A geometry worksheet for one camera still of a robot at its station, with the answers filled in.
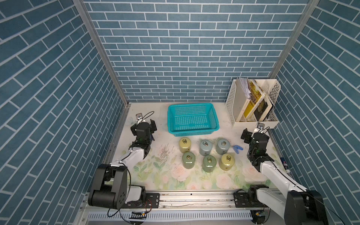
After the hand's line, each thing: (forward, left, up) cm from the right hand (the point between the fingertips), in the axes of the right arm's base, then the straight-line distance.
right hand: (255, 131), depth 85 cm
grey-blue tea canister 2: (-8, +19, -7) cm, 22 cm away
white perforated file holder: (+23, -21, -12) cm, 34 cm away
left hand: (+1, +67, +2) cm, 67 cm away
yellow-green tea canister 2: (-18, +18, -7) cm, 26 cm away
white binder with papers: (+20, +8, +13) cm, 25 cm away
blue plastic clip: (-4, +8, -14) cm, 17 cm away
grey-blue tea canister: (-9, +30, -7) cm, 32 cm away
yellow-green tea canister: (-9, +43, -6) cm, 44 cm away
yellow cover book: (+23, -3, +9) cm, 25 cm away
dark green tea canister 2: (-20, +28, -6) cm, 35 cm away
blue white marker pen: (-12, -23, -18) cm, 31 cm away
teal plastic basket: (+18, +44, -15) cm, 50 cm away
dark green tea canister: (-18, +40, -6) cm, 44 cm away
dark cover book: (+23, -10, -3) cm, 25 cm away
